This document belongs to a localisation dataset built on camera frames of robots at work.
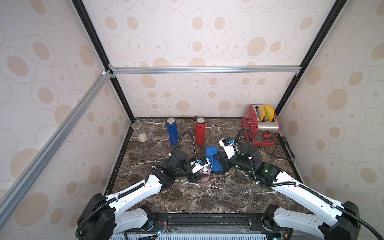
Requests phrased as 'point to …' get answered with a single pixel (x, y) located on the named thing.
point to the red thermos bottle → (200, 130)
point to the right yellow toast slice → (270, 112)
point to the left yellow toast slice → (261, 112)
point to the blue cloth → (215, 164)
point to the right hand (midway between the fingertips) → (213, 158)
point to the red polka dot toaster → (263, 133)
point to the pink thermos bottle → (206, 170)
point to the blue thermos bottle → (172, 128)
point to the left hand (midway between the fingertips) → (208, 168)
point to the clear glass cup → (140, 131)
